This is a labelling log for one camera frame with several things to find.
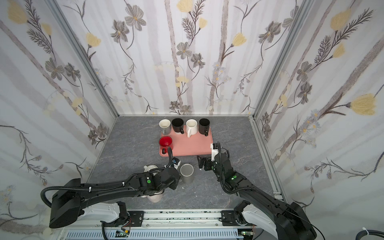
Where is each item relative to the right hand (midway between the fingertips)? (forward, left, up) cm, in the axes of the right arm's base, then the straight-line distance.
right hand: (201, 152), depth 81 cm
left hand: (-10, +13, -8) cm, 18 cm away
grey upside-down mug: (-10, +8, -5) cm, 13 cm away
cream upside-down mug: (-6, +30, -10) cm, 32 cm away
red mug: (+14, +23, -13) cm, 30 cm away
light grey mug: (+26, +25, -11) cm, 37 cm away
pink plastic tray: (+16, +1, -18) cm, 24 cm away
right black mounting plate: (-30, -14, -12) cm, 35 cm away
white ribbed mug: (+25, +6, -10) cm, 28 cm away
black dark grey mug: (+27, -2, -8) cm, 28 cm away
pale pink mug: (-21, +24, -13) cm, 35 cm away
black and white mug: (+26, +16, -9) cm, 32 cm away
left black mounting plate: (-30, +32, -15) cm, 46 cm away
